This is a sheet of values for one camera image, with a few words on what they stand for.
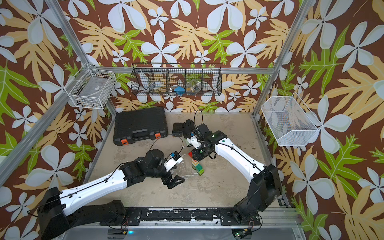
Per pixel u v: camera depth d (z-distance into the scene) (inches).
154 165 22.7
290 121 31.5
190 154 33.1
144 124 40.9
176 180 25.2
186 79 36.0
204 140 24.7
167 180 25.1
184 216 29.5
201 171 34.0
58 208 15.8
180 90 36.7
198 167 33.8
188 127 43.2
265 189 16.6
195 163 33.2
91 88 33.6
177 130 41.1
